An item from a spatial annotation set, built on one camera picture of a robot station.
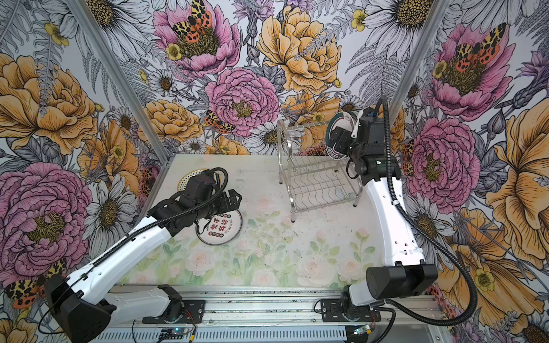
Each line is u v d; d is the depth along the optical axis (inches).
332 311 29.2
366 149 20.1
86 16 28.6
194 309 29.1
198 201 22.2
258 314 29.5
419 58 32.7
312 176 42.4
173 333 28.0
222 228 37.0
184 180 42.0
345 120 31.3
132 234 18.1
